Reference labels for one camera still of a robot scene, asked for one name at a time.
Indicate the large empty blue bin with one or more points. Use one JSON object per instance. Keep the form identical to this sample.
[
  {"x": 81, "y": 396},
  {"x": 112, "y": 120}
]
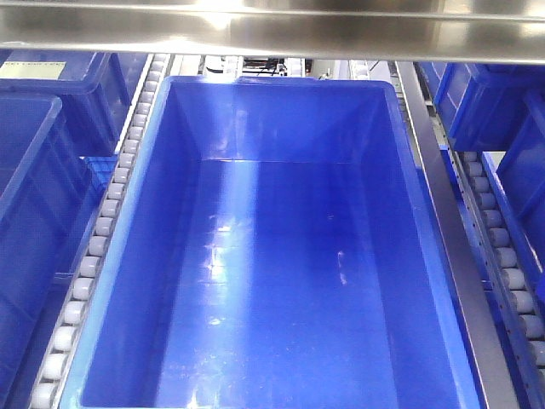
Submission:
[{"x": 277, "y": 277}]

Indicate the steel rack with rollers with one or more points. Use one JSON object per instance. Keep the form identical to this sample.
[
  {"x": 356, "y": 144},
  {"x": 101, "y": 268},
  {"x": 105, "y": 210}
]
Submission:
[{"x": 272, "y": 34}]

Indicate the blue ribbed plastic piece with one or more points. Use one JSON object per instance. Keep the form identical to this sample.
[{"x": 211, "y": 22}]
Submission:
[{"x": 102, "y": 174}]

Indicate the blue bin with pale label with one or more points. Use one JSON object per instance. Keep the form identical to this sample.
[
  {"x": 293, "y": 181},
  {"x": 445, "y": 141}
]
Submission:
[{"x": 85, "y": 106}]

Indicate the blue plastic bin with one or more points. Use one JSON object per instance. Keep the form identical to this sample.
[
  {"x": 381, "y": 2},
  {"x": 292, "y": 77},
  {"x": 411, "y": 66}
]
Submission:
[
  {"x": 528, "y": 179},
  {"x": 481, "y": 111},
  {"x": 34, "y": 234}
]

